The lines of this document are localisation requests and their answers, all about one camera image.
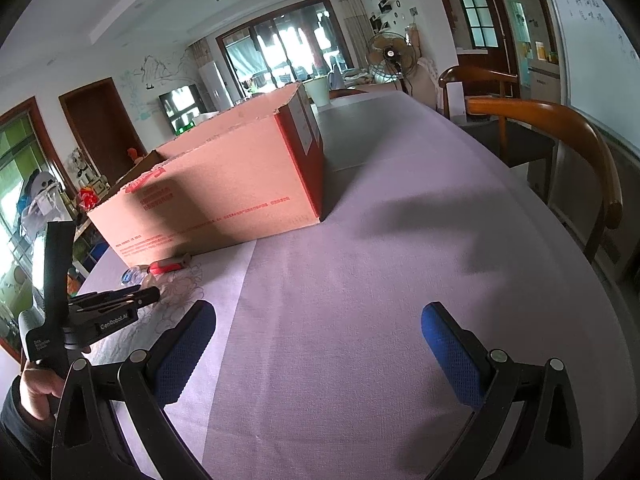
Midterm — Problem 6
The person's left hand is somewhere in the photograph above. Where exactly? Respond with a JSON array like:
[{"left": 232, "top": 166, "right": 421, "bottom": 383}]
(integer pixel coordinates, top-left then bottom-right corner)
[{"left": 20, "top": 361, "right": 65, "bottom": 427}]

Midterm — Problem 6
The clear round tape roll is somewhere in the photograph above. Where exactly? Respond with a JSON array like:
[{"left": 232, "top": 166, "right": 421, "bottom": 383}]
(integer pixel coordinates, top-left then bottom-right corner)
[{"left": 120, "top": 266, "right": 149, "bottom": 286}]

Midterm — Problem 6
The red utility knife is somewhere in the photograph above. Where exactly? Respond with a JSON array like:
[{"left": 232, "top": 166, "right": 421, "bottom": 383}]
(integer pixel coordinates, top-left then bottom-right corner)
[{"left": 149, "top": 255, "right": 191, "bottom": 276}]

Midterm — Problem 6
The large cardboard box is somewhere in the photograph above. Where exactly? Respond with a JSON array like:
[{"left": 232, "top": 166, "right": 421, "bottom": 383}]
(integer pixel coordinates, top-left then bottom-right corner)
[{"left": 89, "top": 84, "right": 324, "bottom": 266}]

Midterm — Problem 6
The television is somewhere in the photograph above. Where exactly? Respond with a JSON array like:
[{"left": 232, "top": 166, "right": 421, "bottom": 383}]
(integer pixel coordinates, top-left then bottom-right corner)
[{"left": 160, "top": 84, "right": 206, "bottom": 136}]

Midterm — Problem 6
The wooden chair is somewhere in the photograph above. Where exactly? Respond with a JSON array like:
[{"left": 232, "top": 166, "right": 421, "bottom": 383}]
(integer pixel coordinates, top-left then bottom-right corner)
[
  {"left": 466, "top": 96, "right": 624, "bottom": 262},
  {"left": 438, "top": 65, "right": 520, "bottom": 119}
]

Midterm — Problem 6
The standing electric fan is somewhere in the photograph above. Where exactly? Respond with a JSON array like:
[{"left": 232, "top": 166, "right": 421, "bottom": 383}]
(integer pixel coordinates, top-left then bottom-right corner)
[{"left": 367, "top": 30, "right": 418, "bottom": 96}]

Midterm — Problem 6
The far wooden chair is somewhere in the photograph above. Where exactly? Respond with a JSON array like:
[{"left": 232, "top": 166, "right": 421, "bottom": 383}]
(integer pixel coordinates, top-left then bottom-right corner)
[{"left": 438, "top": 65, "right": 520, "bottom": 119}]

